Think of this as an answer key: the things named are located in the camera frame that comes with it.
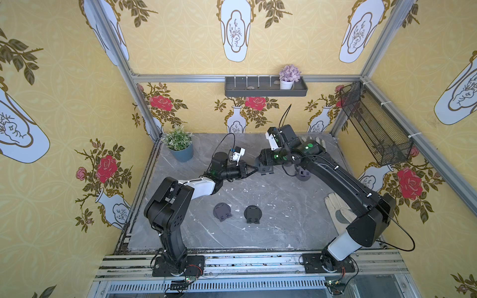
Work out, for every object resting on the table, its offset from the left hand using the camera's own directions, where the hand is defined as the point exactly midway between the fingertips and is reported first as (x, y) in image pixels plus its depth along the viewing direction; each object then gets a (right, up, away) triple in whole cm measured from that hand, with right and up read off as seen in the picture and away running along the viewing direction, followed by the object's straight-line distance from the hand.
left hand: (258, 170), depth 85 cm
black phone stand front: (-2, -21, +2) cm, 21 cm away
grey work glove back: (+41, +17, +34) cm, 56 cm away
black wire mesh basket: (+55, +17, -1) cm, 58 cm away
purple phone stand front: (-17, -19, +3) cm, 26 cm away
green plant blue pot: (-40, +13, +13) cm, 45 cm away
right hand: (+1, +5, -8) cm, 9 cm away
